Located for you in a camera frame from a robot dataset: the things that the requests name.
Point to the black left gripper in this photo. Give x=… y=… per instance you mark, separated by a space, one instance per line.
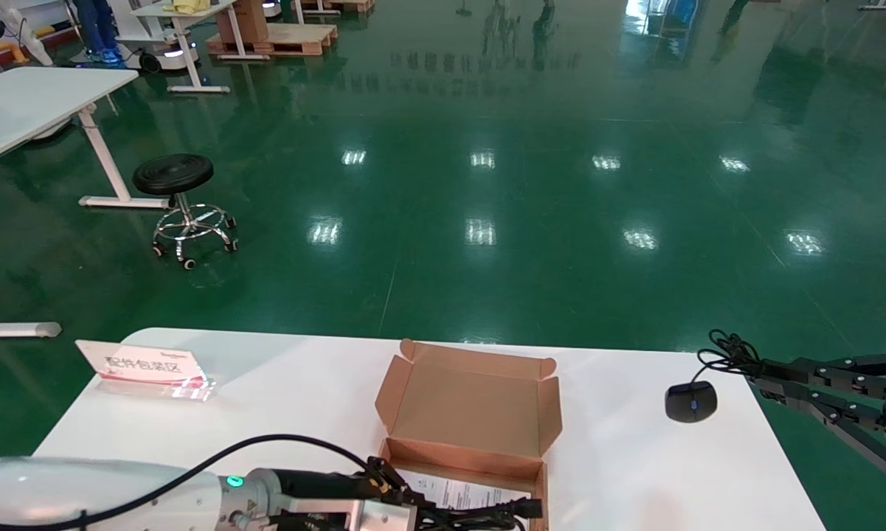
x=324 y=487

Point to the brown cardboard storage box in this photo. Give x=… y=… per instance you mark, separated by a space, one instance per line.
x=472 y=402

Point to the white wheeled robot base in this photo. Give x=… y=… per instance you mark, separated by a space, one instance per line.
x=155 y=53

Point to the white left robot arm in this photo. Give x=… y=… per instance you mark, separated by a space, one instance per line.
x=81 y=490

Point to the wooden pallet with box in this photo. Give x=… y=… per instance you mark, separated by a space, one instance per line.
x=295 y=35

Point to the white printed instruction sheet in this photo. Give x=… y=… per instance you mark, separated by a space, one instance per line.
x=465 y=493

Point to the clear acrylic sign pink label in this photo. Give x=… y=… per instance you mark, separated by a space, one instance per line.
x=147 y=363

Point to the white metal floor bar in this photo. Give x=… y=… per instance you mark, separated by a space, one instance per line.
x=879 y=7

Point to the black round stool chrome base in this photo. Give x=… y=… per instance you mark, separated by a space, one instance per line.
x=173 y=173

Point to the white table foot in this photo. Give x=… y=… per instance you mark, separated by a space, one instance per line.
x=15 y=330

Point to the empty wooden pallet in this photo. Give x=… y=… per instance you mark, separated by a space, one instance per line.
x=339 y=5

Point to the brown cardboard carton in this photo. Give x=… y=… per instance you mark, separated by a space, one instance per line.
x=246 y=18

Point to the yellow cloth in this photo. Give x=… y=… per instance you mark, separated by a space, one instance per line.
x=187 y=6

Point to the small white table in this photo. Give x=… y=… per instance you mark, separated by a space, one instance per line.
x=151 y=9

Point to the large white table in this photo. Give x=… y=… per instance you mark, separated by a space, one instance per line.
x=29 y=103

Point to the person in blue trousers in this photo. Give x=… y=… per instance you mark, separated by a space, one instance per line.
x=99 y=26

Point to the white slanted robot limb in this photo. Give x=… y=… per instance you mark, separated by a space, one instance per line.
x=28 y=40

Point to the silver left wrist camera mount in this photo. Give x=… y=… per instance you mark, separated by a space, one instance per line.
x=369 y=520

